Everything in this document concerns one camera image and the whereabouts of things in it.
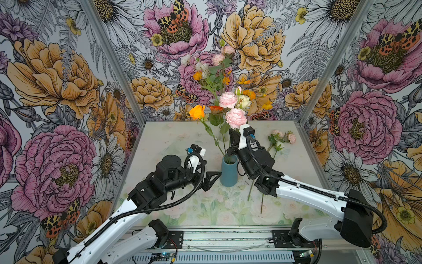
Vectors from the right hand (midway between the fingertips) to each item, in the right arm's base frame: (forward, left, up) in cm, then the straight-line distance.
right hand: (228, 132), depth 69 cm
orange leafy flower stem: (+9, +5, -1) cm, 11 cm away
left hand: (-14, +8, -7) cm, 18 cm away
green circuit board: (-38, +31, -36) cm, 61 cm away
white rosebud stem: (-14, -18, -36) cm, 43 cm away
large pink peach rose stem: (+25, -36, -35) cm, 56 cm away
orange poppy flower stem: (+33, +6, -2) cm, 33 cm away
